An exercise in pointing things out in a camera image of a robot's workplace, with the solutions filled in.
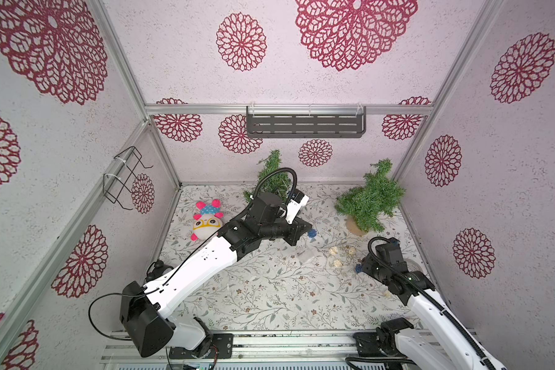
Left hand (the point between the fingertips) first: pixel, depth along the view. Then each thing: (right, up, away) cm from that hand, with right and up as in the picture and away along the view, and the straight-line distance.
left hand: (308, 228), depth 69 cm
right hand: (+22, -13, +14) cm, 29 cm away
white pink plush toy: (-39, 0, +28) cm, 48 cm away
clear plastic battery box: (+1, -10, +9) cm, 14 cm away
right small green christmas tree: (+23, +6, +14) cm, 27 cm away
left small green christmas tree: (-8, +15, +17) cm, 24 cm away
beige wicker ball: (+15, -16, +23) cm, 32 cm away
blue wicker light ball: (+2, -2, +5) cm, 5 cm away
